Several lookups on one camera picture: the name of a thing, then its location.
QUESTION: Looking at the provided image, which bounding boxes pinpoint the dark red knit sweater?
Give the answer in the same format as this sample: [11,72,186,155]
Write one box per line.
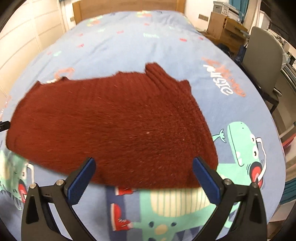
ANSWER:
[6,63,218,189]

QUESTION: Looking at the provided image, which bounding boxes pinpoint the blue cartoon print bedsheet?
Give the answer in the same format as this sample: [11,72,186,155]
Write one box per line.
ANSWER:
[1,11,285,240]

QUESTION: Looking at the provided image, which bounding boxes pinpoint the cream wardrobe doors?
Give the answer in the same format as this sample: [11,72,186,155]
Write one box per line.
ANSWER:
[1,1,65,101]

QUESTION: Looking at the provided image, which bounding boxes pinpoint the wooden headboard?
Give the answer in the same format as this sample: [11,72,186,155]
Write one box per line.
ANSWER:
[72,0,186,23]

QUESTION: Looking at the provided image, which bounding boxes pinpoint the grey office chair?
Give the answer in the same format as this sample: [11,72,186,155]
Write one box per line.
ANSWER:
[240,27,285,113]

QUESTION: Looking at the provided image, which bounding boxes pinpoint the wooden desk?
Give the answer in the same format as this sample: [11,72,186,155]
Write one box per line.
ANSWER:
[202,12,248,55]

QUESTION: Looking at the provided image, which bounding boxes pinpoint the white storage box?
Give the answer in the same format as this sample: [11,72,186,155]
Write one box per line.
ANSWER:
[212,1,233,16]

